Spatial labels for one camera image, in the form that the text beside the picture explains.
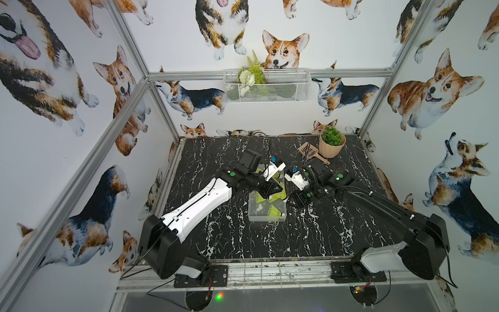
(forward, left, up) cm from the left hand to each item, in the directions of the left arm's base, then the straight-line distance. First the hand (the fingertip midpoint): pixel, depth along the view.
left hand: (283, 187), depth 74 cm
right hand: (-2, -3, -6) cm, 7 cm away
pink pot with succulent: (+32, -29, -10) cm, 44 cm away
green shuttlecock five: (-2, +4, -17) cm, 17 cm away
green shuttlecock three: (+6, +9, -20) cm, 23 cm away
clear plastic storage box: (0, +10, -22) cm, 24 cm away
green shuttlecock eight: (-4, +1, +1) cm, 4 cm away
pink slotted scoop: (+36, -21, -22) cm, 48 cm away
